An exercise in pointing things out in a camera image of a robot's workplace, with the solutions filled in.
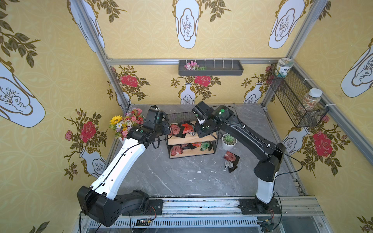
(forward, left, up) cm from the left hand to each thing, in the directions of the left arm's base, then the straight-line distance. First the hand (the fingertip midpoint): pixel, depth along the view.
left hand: (160, 125), depth 77 cm
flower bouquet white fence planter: (+6, +25, -7) cm, 27 cm away
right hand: (-1, -23, -2) cm, 23 cm away
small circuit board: (-40, +9, -28) cm, 50 cm away
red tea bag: (+3, -7, -8) cm, 11 cm away
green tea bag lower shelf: (-1, -26, -22) cm, 34 cm away
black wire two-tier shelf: (-5, -13, -9) cm, 16 cm away
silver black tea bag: (-15, -41, -24) cm, 50 cm away
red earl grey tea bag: (-8, -41, -23) cm, 48 cm away
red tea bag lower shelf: (-3, -7, -23) cm, 24 cm away
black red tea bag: (+4, -14, -7) cm, 16 cm away
